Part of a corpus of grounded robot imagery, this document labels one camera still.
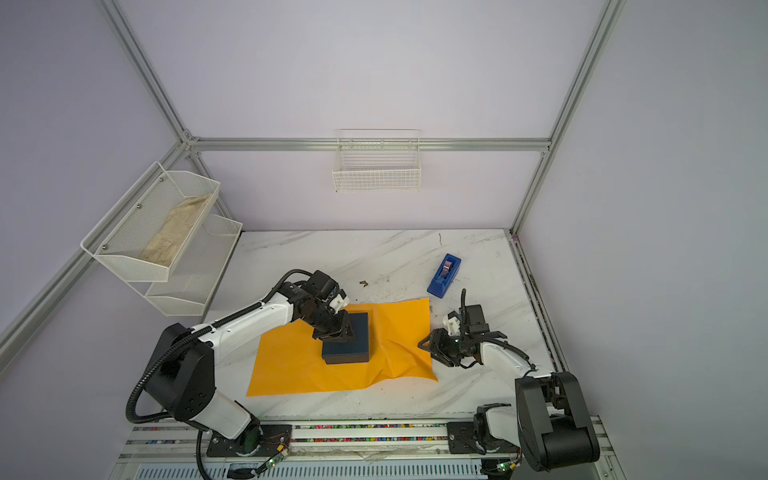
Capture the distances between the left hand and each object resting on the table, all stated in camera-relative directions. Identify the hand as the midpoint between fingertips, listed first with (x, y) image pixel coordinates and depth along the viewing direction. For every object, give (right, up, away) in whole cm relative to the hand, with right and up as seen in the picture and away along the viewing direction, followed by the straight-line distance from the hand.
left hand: (350, 340), depth 81 cm
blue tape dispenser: (+30, +17, +20) cm, 40 cm away
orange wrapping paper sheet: (-19, -7, +5) cm, 21 cm away
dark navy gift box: (+1, -3, +1) cm, 3 cm away
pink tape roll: (+30, +20, +20) cm, 42 cm away
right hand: (+21, -3, +4) cm, 21 cm away
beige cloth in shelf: (-47, +26, -5) cm, 54 cm away
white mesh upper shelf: (-53, +32, -1) cm, 62 cm away
